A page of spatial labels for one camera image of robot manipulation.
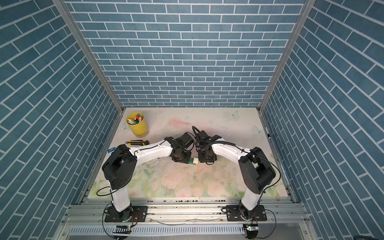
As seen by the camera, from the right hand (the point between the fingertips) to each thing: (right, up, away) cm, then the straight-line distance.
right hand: (203, 160), depth 90 cm
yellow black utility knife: (-44, +10, +9) cm, 46 cm away
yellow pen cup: (-43, +22, +6) cm, 49 cm away
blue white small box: (-60, +5, +6) cm, 61 cm away
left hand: (-8, -1, 0) cm, 8 cm away
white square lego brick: (-5, +1, -1) cm, 5 cm away
